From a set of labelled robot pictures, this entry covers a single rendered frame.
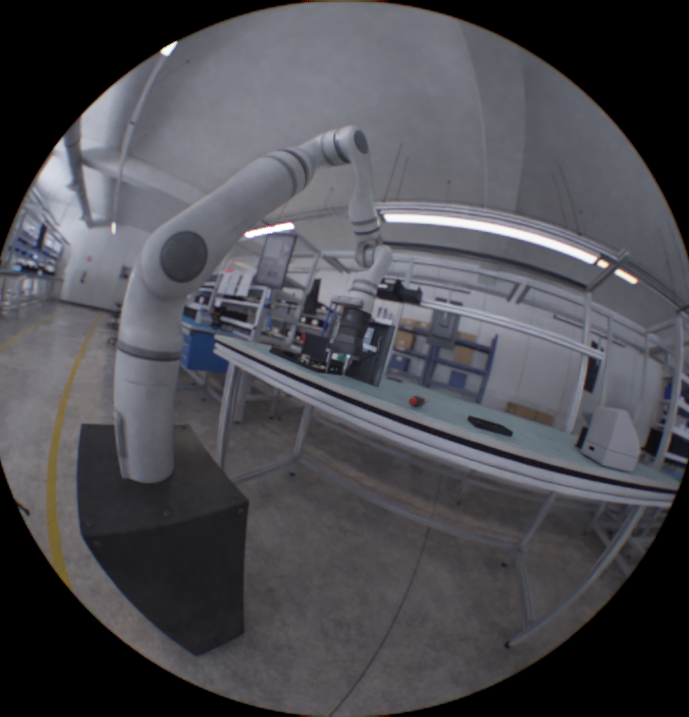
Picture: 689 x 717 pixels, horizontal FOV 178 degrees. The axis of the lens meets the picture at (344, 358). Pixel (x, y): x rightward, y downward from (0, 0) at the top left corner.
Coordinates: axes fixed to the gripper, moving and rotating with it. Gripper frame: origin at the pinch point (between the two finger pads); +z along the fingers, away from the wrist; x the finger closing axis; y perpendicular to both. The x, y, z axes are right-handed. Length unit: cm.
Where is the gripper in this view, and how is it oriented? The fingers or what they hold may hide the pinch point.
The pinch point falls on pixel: (333, 376)
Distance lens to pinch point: 56.5
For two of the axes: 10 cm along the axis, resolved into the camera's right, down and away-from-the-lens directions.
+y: 5.1, 1.2, 8.5
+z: -2.8, 9.6, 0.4
